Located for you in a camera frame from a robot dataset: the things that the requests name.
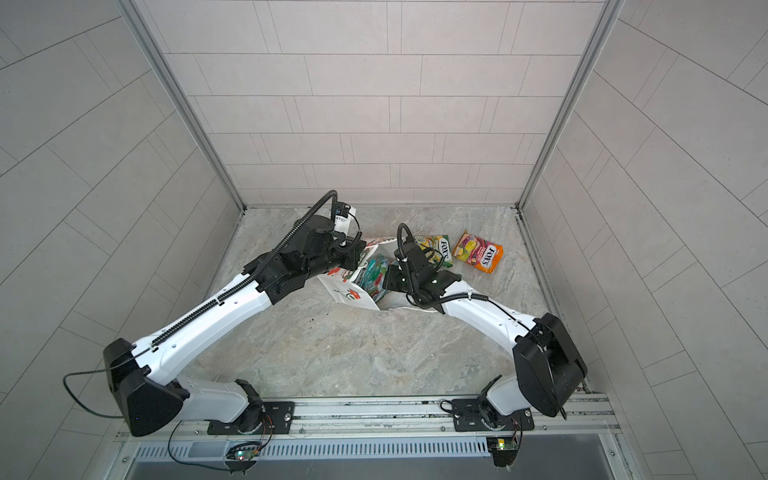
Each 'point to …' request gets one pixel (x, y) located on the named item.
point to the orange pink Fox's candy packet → (478, 252)
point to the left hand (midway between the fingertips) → (373, 240)
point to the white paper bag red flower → (344, 283)
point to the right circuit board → (503, 450)
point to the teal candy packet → (372, 276)
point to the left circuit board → (243, 456)
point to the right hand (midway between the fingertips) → (382, 277)
